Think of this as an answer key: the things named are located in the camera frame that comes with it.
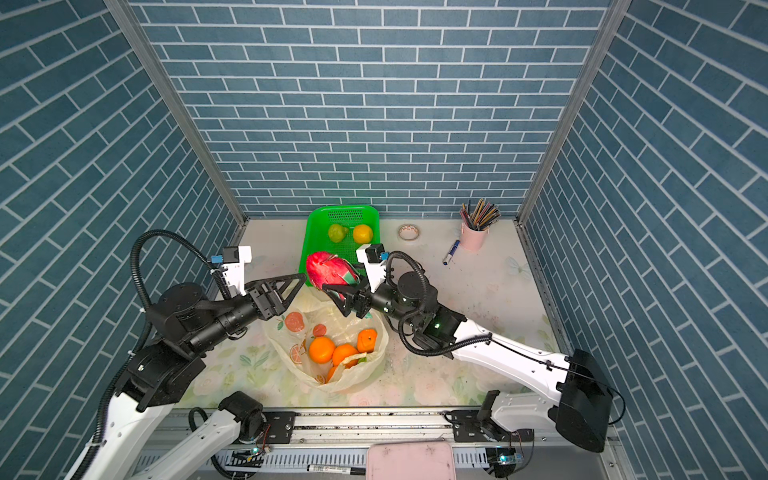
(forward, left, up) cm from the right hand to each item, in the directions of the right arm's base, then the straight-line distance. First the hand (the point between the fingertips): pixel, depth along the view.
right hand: (332, 274), depth 62 cm
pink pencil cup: (+39, -37, -30) cm, 62 cm away
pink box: (-28, -19, -32) cm, 46 cm away
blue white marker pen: (+36, -30, -33) cm, 57 cm away
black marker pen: (-31, -2, -34) cm, 46 cm away
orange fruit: (-5, +8, -30) cm, 31 cm away
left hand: (-4, +5, +3) cm, 7 cm away
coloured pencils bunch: (+45, -39, -23) cm, 64 cm away
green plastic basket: (+42, +20, -26) cm, 53 cm away
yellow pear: (+37, +3, -28) cm, 47 cm away
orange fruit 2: (-5, +2, -31) cm, 31 cm away
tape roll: (+46, -14, -35) cm, 59 cm away
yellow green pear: (+37, +13, -28) cm, 48 cm away
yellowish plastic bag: (+7, +13, -34) cm, 37 cm away
